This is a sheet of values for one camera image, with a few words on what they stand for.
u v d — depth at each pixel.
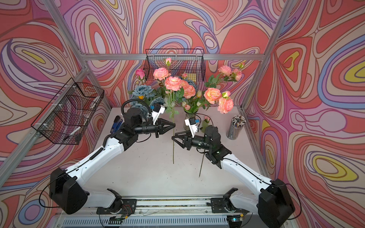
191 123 0.63
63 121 0.73
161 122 0.63
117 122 1.08
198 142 0.63
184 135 0.67
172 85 0.56
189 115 0.91
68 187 0.39
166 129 0.66
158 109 0.60
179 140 0.66
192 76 0.82
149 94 0.75
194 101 0.83
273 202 0.39
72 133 0.73
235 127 0.89
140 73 0.75
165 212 0.73
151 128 0.62
